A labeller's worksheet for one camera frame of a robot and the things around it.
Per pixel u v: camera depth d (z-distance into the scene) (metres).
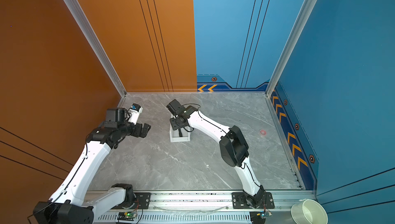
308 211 0.70
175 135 0.96
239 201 0.72
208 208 0.72
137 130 0.68
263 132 0.98
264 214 0.69
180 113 0.67
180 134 0.96
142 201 0.74
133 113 0.68
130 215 0.71
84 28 0.83
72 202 0.38
